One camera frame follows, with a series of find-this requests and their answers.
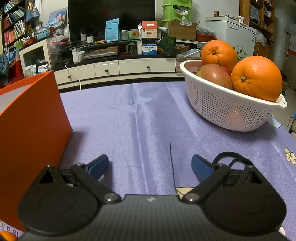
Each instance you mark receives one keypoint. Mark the white perforated plastic basket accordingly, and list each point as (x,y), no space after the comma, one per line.
(219,109)

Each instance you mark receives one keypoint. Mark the blue white carton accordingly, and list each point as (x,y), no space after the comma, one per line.
(149,49)

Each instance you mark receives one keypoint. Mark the bookshelf with books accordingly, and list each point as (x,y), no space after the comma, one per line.
(11,23)

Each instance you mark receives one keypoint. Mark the wooden shelf unit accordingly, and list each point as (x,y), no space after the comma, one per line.
(245,14)

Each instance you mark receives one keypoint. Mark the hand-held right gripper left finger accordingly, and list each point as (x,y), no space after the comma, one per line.
(99,165)

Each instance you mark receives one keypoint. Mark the white plastic bag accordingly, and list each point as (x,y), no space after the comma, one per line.
(30,70)

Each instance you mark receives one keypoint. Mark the blue paper packet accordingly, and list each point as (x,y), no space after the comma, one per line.
(112,30)

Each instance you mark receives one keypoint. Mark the teal plastic basket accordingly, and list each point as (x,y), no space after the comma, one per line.
(43,34)

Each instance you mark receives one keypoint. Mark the white chest freezer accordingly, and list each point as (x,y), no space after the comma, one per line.
(240,37)

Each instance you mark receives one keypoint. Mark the wall calendar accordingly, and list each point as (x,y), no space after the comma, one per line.
(291,39)

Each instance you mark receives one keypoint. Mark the orange cardboard box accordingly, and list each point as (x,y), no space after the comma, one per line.
(30,139)

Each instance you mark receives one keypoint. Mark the black television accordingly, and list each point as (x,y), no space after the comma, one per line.
(111,11)

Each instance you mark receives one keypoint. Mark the blue gift bag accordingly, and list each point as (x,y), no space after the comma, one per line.
(32,15)

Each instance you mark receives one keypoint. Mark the orange white carton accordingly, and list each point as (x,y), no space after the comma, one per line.
(149,29)

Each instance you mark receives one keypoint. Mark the white blue printed bag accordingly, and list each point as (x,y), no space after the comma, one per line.
(43,69)

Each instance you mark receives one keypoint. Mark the green plastic rack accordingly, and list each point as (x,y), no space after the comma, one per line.
(168,7)

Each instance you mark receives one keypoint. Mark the clear plastic container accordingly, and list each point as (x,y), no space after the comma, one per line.
(188,55)

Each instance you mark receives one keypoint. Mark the dark green bag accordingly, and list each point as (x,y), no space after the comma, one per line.
(167,45)

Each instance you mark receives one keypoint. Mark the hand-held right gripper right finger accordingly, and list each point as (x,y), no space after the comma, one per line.
(201,168)

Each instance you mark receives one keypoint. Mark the white cabinet with glass door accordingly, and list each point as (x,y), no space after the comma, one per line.
(34,58)

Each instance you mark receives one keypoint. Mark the brown cardboard box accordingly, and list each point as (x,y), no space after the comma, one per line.
(182,31)

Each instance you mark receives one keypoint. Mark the large orange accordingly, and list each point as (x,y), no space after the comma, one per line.
(218,54)
(256,78)

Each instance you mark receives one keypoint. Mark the reddish apple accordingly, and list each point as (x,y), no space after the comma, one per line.
(215,75)

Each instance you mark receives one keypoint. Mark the red plastic basin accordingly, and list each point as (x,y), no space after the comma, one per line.
(205,37)

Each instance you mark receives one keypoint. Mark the purple floral tablecloth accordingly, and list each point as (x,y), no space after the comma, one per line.
(138,127)

